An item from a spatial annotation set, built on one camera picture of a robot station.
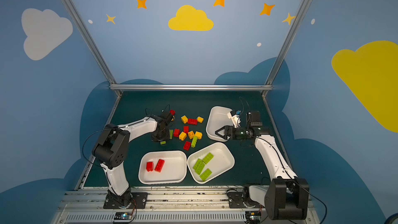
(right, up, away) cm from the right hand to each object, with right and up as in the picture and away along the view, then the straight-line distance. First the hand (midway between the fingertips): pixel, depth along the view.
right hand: (222, 131), depth 80 cm
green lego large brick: (-8, -16, +7) cm, 19 cm away
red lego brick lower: (-20, -10, +12) cm, 25 cm away
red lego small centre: (-21, -1, +19) cm, 28 cm away
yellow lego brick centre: (-23, -5, +16) cm, 28 cm away
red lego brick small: (-39, -19, +3) cm, 44 cm away
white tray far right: (0, +5, +27) cm, 27 cm away
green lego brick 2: (-9, -24, +2) cm, 26 cm away
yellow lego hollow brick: (-18, -4, +16) cm, 24 cm away
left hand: (-35, -7, +16) cm, 39 cm away
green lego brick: (-11, -22, +4) cm, 25 cm away
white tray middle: (-6, -19, +7) cm, 21 cm away
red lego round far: (-32, +9, +29) cm, 44 cm away
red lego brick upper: (-17, +3, +24) cm, 30 cm away
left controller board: (-48, -38, -9) cm, 62 cm away
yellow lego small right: (-12, +4, +25) cm, 28 cm away
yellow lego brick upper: (-23, +5, +24) cm, 33 cm away
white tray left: (-26, -22, +4) cm, 35 cm away
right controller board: (+13, -39, -8) cm, 42 cm away
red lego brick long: (-34, -19, +4) cm, 40 cm away
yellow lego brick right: (-13, -4, +17) cm, 22 cm away
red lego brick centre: (-27, -3, +16) cm, 32 cm away
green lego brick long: (-13, -20, +4) cm, 24 cm away
